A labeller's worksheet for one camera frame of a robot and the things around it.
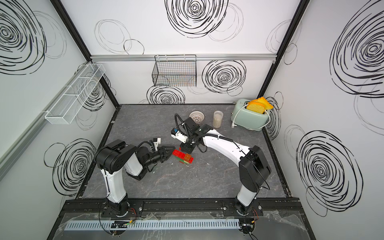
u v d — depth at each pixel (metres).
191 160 0.83
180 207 0.75
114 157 0.52
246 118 0.96
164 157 0.81
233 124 1.02
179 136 0.74
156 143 0.86
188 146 0.72
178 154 0.85
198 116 1.09
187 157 0.82
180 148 0.83
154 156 0.80
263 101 0.92
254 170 0.44
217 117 1.02
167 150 0.83
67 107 0.73
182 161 0.85
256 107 0.92
